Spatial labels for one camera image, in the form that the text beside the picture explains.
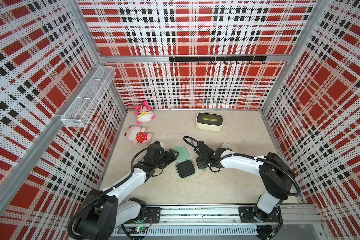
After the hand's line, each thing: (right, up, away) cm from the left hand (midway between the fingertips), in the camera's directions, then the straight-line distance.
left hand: (177, 155), depth 86 cm
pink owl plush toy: (-27, +27, +22) cm, 44 cm away
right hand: (+15, -4, +2) cm, 16 cm away
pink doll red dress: (-28, +11, +12) cm, 32 cm away
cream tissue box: (+21, +20, +18) cm, 35 cm away
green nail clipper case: (+4, -8, +4) cm, 10 cm away
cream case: (+36, +3, +10) cm, 37 cm away
